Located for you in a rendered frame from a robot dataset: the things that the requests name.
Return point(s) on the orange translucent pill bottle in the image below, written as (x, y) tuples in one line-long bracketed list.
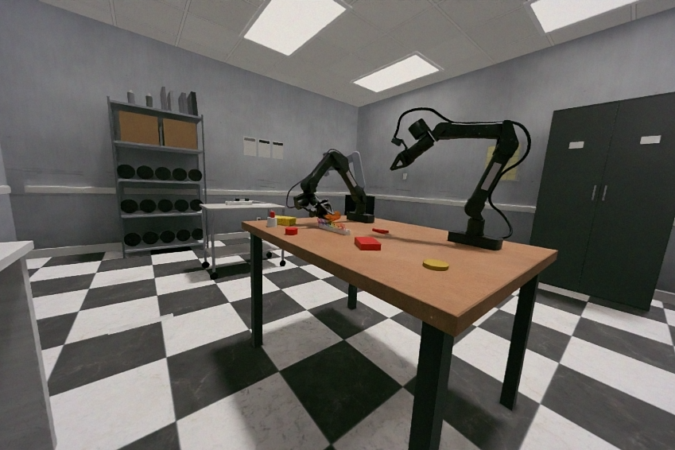
[(334, 217)]

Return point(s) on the yellow flat disc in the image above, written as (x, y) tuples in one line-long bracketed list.
[(437, 265)]

